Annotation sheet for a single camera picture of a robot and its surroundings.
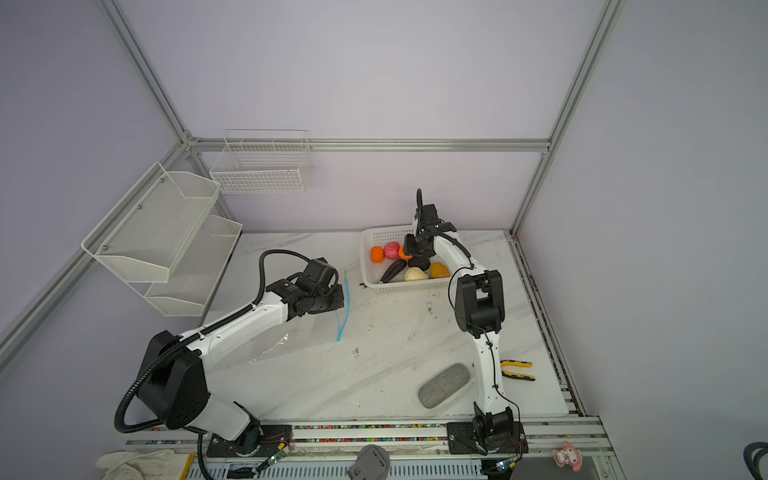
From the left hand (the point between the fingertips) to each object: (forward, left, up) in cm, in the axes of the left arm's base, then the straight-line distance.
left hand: (338, 300), depth 86 cm
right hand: (+23, -21, -2) cm, 31 cm away
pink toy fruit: (+25, -15, -6) cm, 30 cm away
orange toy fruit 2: (+22, -19, -5) cm, 30 cm away
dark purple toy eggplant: (+18, -17, -8) cm, 26 cm away
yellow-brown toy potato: (+16, -32, -6) cm, 37 cm away
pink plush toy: (-37, -58, -9) cm, 69 cm away
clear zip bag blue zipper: (-5, +10, -10) cm, 15 cm away
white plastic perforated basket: (+19, -8, -10) cm, 22 cm away
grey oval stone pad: (-21, -30, -10) cm, 38 cm away
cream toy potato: (+15, -24, -7) cm, 29 cm away
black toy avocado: (+20, -25, -5) cm, 32 cm away
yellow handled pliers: (-15, -52, -10) cm, 55 cm away
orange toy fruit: (+25, -10, -8) cm, 28 cm away
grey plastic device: (-38, -11, -12) cm, 42 cm away
